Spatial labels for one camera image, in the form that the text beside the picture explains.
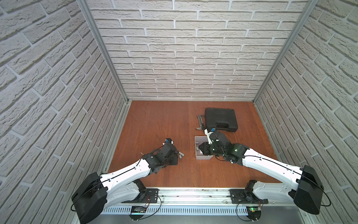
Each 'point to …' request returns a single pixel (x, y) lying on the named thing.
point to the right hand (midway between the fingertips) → (200, 147)
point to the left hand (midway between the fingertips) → (178, 155)
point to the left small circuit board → (137, 209)
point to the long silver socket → (181, 153)
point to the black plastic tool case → (222, 119)
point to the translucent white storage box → (198, 140)
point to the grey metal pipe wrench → (199, 117)
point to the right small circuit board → (254, 213)
